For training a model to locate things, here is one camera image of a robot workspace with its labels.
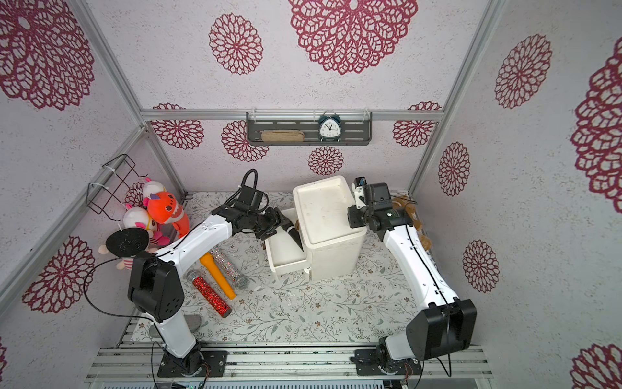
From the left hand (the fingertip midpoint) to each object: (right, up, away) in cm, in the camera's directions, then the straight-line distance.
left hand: (285, 225), depth 87 cm
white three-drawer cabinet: (+12, +3, -7) cm, 14 cm away
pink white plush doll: (-51, +3, -1) cm, 51 cm away
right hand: (+23, +6, -7) cm, 25 cm away
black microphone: (+1, -1, +5) cm, 6 cm away
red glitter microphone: (-25, -26, 0) cm, 36 cm away
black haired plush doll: (-49, -5, -11) cm, 51 cm away
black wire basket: (-56, +17, -4) cm, 58 cm away
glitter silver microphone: (-17, -21, +1) cm, 27 cm away
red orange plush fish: (-45, +6, +2) cm, 45 cm away
